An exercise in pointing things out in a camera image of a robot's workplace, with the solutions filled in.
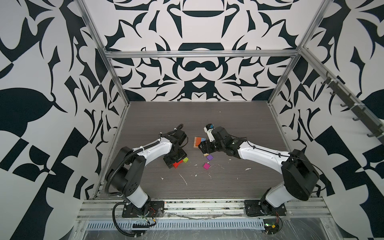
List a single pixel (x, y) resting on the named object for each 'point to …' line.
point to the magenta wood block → (206, 166)
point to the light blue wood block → (203, 139)
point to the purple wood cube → (209, 157)
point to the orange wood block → (198, 140)
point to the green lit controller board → (271, 226)
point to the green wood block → (185, 159)
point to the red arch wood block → (175, 164)
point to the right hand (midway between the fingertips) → (203, 144)
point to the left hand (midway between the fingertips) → (182, 158)
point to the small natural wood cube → (206, 154)
